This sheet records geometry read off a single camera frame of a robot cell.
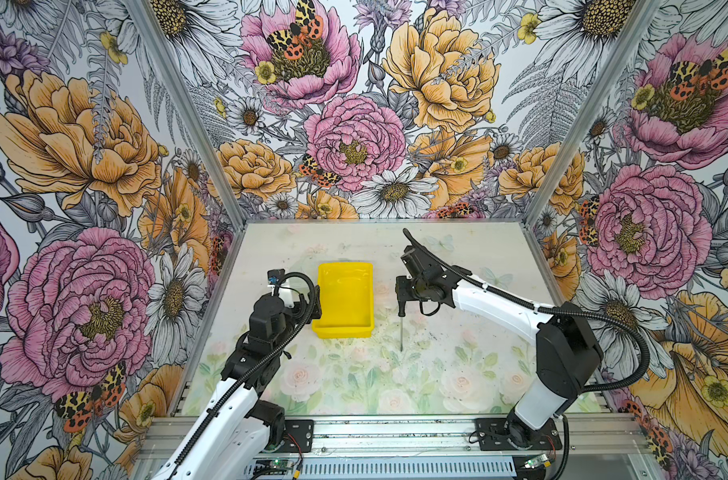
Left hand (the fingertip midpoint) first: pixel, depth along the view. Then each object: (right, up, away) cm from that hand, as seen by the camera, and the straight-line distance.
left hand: (301, 297), depth 79 cm
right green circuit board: (+57, -38, -7) cm, 68 cm away
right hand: (+26, -1, +9) cm, 28 cm away
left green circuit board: (-3, -38, -7) cm, 39 cm away
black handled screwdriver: (+27, -12, +9) cm, 30 cm away
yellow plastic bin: (+10, -4, +20) cm, 22 cm away
